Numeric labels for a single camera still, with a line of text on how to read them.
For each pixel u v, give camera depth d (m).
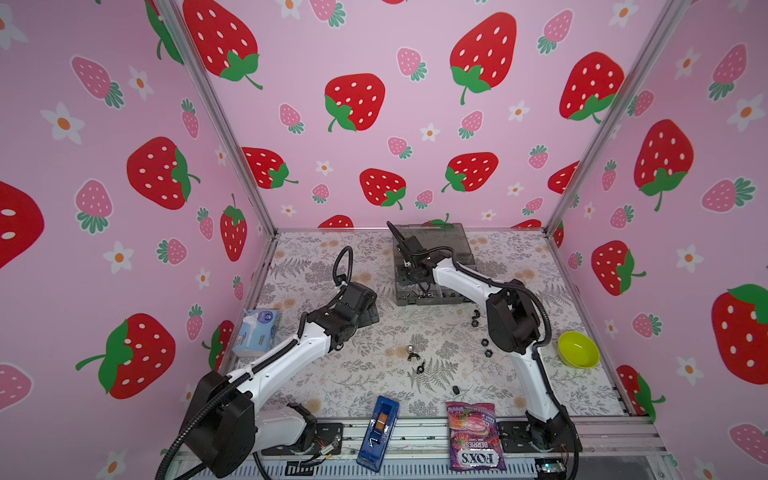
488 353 0.88
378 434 0.70
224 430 0.40
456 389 0.82
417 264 0.75
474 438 0.72
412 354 0.88
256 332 0.87
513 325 0.57
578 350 0.88
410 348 0.90
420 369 0.86
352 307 0.63
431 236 1.20
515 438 0.73
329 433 0.75
